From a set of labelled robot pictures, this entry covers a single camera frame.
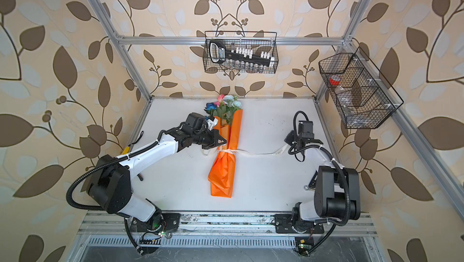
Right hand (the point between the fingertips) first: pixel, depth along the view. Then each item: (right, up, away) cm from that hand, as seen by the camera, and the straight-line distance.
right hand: (291, 140), depth 92 cm
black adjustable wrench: (+8, -19, -8) cm, 22 cm away
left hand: (-31, +1, -12) cm, 34 cm away
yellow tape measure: (-89, -6, +7) cm, 90 cm away
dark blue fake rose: (-43, +19, +16) cm, 50 cm away
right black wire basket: (+30, +21, -9) cm, 38 cm away
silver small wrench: (+5, -22, -8) cm, 24 cm away
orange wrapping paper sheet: (-35, -16, -8) cm, 40 cm away
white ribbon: (-32, -6, -2) cm, 32 cm away
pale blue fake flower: (-33, +22, +20) cm, 45 cm away
